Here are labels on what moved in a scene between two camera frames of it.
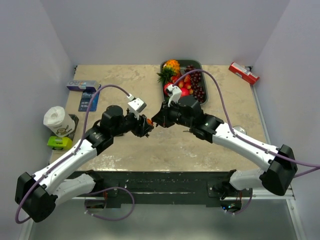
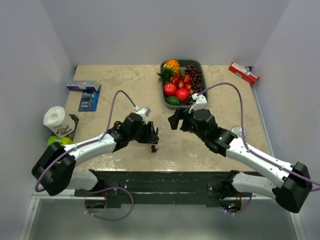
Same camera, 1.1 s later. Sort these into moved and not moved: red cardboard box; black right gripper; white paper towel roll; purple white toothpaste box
Moved: black right gripper
Not moved: white paper towel roll; red cardboard box; purple white toothpaste box
